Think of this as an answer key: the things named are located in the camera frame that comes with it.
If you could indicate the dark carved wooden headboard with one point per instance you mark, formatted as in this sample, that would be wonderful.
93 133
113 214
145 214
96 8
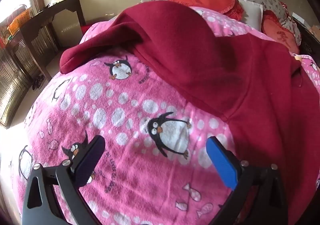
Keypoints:
308 39

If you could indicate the small red heart cushion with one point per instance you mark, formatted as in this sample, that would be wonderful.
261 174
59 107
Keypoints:
280 34

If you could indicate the maroon sweater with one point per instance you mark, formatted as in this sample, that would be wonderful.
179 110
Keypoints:
200 64

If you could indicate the white pillow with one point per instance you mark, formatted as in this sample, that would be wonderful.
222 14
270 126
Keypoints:
252 12

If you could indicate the pair of dark shoes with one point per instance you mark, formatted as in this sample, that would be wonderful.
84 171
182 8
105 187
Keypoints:
37 82

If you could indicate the dark wooden table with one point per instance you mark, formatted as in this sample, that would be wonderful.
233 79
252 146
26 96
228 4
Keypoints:
50 14

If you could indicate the red box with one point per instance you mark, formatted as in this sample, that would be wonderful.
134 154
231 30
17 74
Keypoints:
86 30

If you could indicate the orange plastic crate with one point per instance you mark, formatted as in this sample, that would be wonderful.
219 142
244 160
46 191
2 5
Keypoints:
20 19

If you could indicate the pink penguin print blanket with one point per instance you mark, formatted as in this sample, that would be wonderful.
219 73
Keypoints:
125 190

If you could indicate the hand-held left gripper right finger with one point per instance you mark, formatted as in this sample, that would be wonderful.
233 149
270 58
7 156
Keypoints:
221 162

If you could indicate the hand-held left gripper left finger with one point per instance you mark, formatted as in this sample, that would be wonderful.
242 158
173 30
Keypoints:
90 160

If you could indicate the wooden lattice cabinet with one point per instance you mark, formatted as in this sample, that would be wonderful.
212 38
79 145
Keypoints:
15 77

